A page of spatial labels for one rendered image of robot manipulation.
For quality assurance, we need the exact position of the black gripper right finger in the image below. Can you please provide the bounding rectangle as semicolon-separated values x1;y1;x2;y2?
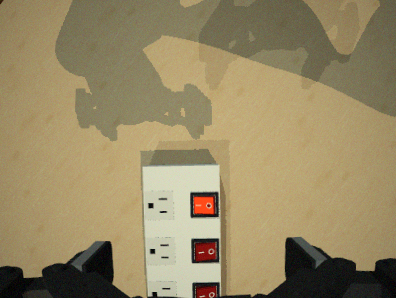
252;237;396;298

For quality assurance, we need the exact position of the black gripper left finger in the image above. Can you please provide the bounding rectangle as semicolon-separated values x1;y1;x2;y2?
0;241;130;298

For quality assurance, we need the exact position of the white power strip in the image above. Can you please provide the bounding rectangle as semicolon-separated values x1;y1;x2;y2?
143;163;221;298

